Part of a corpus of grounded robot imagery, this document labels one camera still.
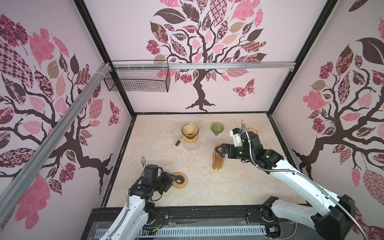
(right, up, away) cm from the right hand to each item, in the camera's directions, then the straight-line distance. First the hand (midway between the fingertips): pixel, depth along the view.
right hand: (221, 147), depth 75 cm
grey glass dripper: (-18, +5, +13) cm, 22 cm away
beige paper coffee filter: (-16, +9, +15) cm, 24 cm away
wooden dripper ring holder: (-16, +2, +15) cm, 22 cm away
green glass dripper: (+2, +10, +30) cm, 31 cm away
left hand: (-24, -20, +6) cm, 32 cm away
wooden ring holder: (-22, -21, +10) cm, 31 cm away
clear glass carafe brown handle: (-18, -2, +25) cm, 31 cm away
